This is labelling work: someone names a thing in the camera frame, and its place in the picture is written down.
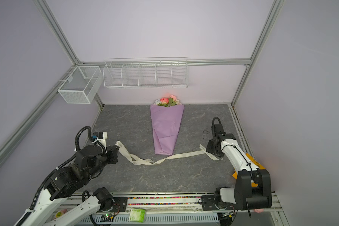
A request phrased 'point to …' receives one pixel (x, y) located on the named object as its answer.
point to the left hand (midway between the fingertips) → (119, 149)
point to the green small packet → (137, 215)
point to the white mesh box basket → (79, 85)
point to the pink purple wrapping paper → (166, 122)
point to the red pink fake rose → (164, 100)
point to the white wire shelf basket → (149, 72)
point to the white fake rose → (157, 102)
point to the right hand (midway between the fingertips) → (213, 152)
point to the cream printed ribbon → (137, 161)
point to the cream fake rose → (177, 102)
